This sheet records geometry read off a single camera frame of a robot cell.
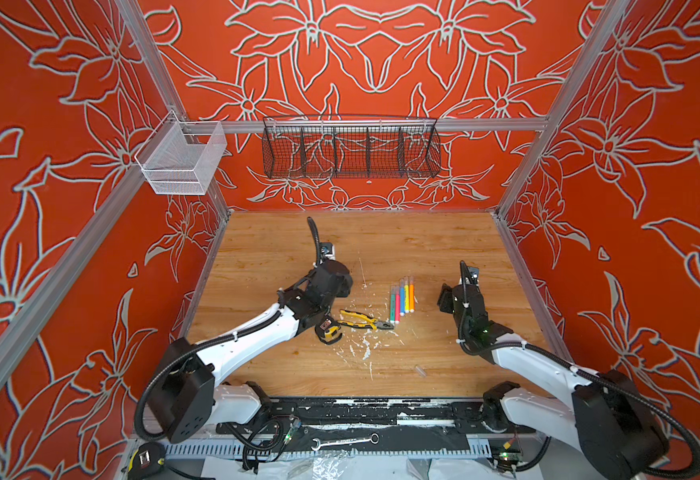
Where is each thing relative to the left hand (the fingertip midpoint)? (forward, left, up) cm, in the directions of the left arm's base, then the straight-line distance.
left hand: (338, 269), depth 82 cm
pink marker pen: (-2, -18, -16) cm, 24 cm away
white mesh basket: (+30, +53, +14) cm, 63 cm away
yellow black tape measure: (-12, +2, -15) cm, 19 cm away
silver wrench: (-37, -11, -16) cm, 42 cm away
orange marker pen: (+2, -23, -16) cm, 28 cm away
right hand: (+1, -33, -7) cm, 34 cm away
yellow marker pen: (+2, -22, -16) cm, 27 cm away
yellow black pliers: (-8, -8, -17) cm, 20 cm away
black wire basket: (+40, -2, +14) cm, 42 cm away
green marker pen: (-2, -17, -16) cm, 23 cm away
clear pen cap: (-21, -24, -16) cm, 36 cm away
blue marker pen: (+1, -20, -16) cm, 25 cm away
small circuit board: (-39, -42, -17) cm, 60 cm away
